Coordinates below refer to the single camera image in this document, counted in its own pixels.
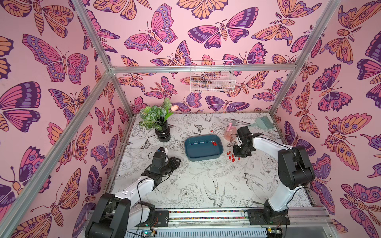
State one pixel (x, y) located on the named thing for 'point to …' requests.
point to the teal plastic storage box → (200, 147)
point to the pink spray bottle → (230, 134)
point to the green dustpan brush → (264, 122)
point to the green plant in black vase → (155, 117)
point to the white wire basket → (212, 76)
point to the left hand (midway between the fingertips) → (181, 159)
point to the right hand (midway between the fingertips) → (234, 154)
